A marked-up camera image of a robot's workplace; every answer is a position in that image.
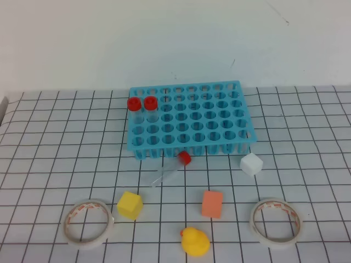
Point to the yellow rubber duck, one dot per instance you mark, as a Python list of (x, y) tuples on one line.
[(194, 242)]

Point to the tape roll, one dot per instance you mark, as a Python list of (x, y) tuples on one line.
[(276, 235), (87, 225)]

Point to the red capped clear test tube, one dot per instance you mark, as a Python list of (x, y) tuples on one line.
[(170, 169)]

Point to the red capped tube far left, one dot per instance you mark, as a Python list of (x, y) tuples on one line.
[(135, 110)]

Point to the checkered grid mat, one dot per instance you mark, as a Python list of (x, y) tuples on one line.
[(59, 148)]

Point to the left tape roll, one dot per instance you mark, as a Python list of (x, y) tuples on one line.
[(87, 225)]

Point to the orange block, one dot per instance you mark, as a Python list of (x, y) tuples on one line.
[(212, 204)]

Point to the blue test tube rack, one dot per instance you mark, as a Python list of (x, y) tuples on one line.
[(197, 117)]

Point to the white cube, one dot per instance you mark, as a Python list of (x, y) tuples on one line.
[(251, 164)]

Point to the yellow cube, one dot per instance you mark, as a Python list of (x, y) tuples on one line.
[(130, 205)]

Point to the right tape roll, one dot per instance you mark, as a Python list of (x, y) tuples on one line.
[(276, 235)]

